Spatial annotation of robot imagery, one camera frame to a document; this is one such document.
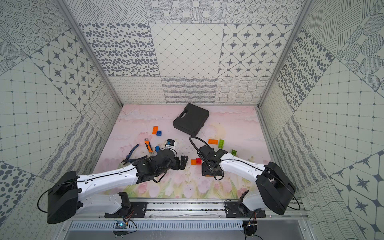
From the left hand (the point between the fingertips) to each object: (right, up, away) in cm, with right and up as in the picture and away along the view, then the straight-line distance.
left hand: (185, 159), depth 78 cm
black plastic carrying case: (+2, +21, +27) cm, 34 cm away
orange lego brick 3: (+17, +6, +23) cm, 29 cm away
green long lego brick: (+22, +5, +21) cm, 31 cm away
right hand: (+14, -9, +6) cm, 18 cm away
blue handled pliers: (-36, -4, +13) cm, 39 cm away
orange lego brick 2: (+4, -5, +11) cm, 13 cm away
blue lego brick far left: (-21, +12, +26) cm, 36 cm away
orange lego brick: (-24, +14, +28) cm, 40 cm away
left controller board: (-31, -31, -6) cm, 45 cm away
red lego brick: (+7, -4, +11) cm, 14 cm away
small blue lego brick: (-20, +2, +18) cm, 27 cm away
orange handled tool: (-26, +4, +20) cm, 33 cm away
